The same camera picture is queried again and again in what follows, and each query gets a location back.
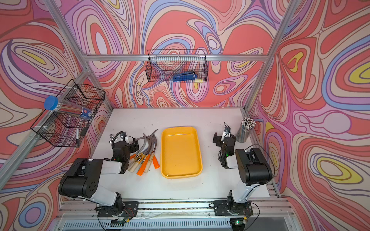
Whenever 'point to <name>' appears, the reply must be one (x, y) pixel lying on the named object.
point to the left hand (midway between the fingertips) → (129, 140)
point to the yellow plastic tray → (180, 153)
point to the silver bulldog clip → (111, 135)
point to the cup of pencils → (247, 124)
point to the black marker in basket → (77, 137)
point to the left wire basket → (59, 129)
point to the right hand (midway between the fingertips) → (223, 136)
